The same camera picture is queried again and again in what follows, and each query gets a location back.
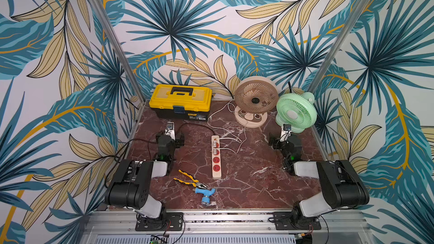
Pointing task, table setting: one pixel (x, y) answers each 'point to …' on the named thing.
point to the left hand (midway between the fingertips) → (172, 132)
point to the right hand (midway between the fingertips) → (280, 132)
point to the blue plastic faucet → (207, 193)
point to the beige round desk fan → (255, 97)
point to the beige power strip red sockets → (216, 155)
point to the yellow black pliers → (194, 183)
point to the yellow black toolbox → (181, 101)
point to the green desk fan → (297, 110)
